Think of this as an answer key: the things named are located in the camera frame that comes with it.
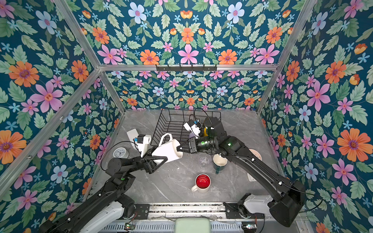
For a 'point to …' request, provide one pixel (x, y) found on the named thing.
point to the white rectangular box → (132, 134)
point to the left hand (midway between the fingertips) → (167, 157)
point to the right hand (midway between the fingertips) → (178, 148)
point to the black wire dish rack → (171, 122)
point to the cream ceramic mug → (167, 148)
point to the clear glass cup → (204, 159)
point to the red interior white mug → (203, 182)
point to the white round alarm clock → (121, 152)
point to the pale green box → (192, 225)
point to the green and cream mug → (219, 162)
